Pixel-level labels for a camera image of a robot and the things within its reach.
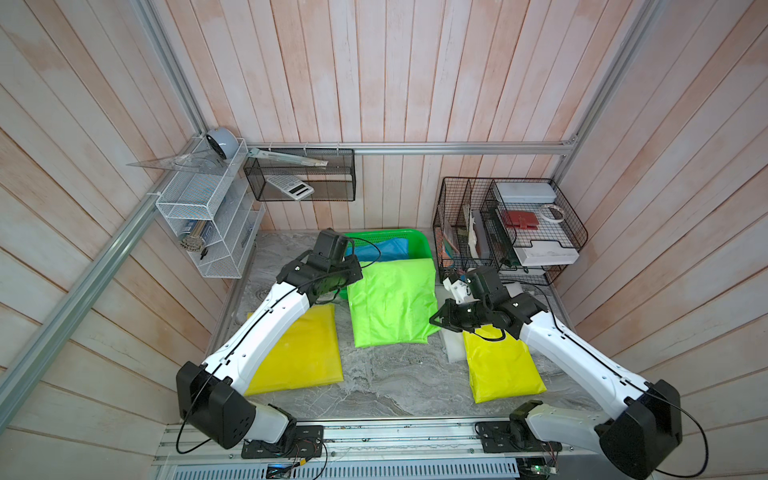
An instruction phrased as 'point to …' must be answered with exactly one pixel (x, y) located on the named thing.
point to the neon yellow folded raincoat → (500, 369)
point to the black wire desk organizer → (523, 228)
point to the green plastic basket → (418, 245)
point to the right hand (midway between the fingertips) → (429, 317)
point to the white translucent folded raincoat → (455, 345)
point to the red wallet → (523, 219)
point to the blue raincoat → (383, 250)
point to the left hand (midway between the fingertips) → (357, 273)
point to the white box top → (526, 192)
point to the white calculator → (291, 185)
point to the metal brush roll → (195, 242)
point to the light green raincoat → (393, 302)
